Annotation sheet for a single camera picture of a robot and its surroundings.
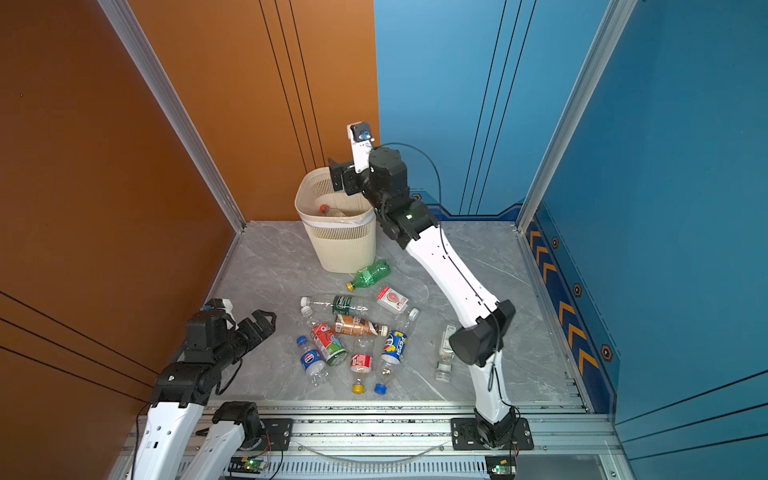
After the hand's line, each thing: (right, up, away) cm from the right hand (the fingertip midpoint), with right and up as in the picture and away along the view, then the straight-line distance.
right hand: (349, 152), depth 67 cm
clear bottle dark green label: (-3, -39, +24) cm, 46 cm away
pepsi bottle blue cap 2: (+10, -51, +15) cm, 55 cm away
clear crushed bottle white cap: (-17, -42, +25) cm, 52 cm away
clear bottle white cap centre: (+13, -43, +24) cm, 51 cm away
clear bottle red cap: (-12, -9, +36) cm, 39 cm away
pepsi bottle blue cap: (-12, -53, +13) cm, 55 cm away
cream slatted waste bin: (-5, -16, +17) cm, 24 cm away
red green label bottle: (-8, -49, +16) cm, 52 cm away
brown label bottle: (-1, -45, +20) cm, 49 cm away
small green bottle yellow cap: (+2, -31, +32) cm, 45 cm away
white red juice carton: (+10, -38, +27) cm, 47 cm away
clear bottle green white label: (+24, -54, +16) cm, 62 cm away
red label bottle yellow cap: (+1, -53, +13) cm, 54 cm away
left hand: (-23, -40, +9) cm, 47 cm away
